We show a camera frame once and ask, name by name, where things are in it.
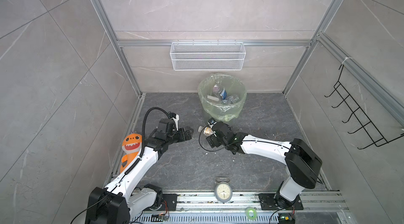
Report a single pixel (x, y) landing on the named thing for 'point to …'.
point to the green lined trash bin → (212, 100)
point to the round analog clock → (223, 190)
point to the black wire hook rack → (374, 133)
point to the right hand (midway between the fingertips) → (215, 131)
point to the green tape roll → (254, 213)
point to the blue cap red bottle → (220, 90)
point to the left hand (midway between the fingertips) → (186, 128)
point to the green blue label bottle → (232, 99)
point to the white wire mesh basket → (207, 56)
